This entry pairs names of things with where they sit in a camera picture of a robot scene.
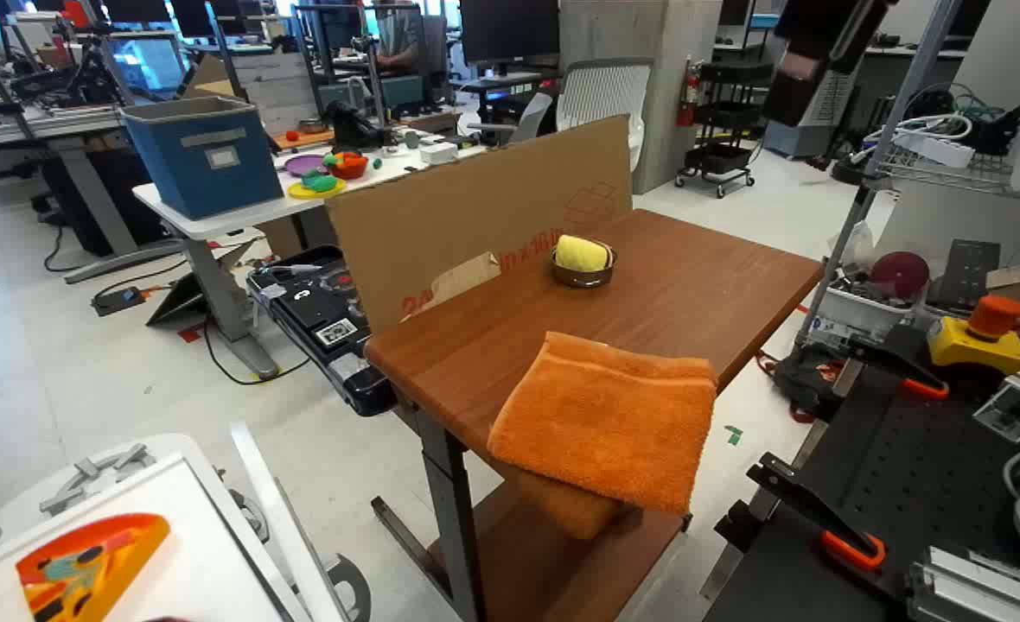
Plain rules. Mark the yellow sponge object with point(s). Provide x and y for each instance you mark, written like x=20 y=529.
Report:
x=577 y=252

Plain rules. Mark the orange folded towel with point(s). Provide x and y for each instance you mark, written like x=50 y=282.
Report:
x=605 y=421

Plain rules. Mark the blue storage bin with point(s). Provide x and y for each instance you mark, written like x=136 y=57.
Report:
x=204 y=157

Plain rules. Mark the black rolling cart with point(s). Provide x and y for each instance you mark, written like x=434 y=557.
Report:
x=728 y=113

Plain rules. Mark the black flat device on floor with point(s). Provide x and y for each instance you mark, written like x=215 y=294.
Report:
x=311 y=301

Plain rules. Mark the brown cardboard board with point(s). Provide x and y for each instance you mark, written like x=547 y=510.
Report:
x=405 y=232

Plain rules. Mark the orange handled black clamp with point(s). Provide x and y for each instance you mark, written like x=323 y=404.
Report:
x=842 y=542

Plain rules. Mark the orange plastic piece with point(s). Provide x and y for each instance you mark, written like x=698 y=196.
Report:
x=83 y=570

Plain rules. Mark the small metal pot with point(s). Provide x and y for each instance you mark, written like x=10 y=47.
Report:
x=584 y=279

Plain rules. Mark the yellow emergency stop button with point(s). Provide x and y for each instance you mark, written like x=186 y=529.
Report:
x=981 y=339

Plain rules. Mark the white desk with toys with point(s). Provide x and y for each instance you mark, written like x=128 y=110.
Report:
x=197 y=231

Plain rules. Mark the red fire extinguisher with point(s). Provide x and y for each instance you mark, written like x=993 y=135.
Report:
x=689 y=95

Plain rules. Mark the red round disc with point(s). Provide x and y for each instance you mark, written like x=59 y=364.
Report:
x=900 y=275

